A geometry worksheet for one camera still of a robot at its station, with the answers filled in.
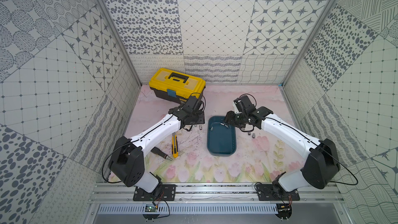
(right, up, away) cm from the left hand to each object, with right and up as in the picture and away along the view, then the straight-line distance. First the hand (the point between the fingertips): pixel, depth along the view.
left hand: (201, 115), depth 84 cm
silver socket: (-1, -9, +12) cm, 15 cm away
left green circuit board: (-24, -43, -13) cm, 50 cm away
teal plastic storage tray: (+12, -14, +6) cm, 19 cm away
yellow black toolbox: (-17, +17, +13) cm, 28 cm away
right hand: (+14, -4, -1) cm, 15 cm away
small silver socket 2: (+32, -14, +9) cm, 36 cm away
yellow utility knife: (-15, -21, +1) cm, 26 cm away
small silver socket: (+30, -13, +11) cm, 34 cm away
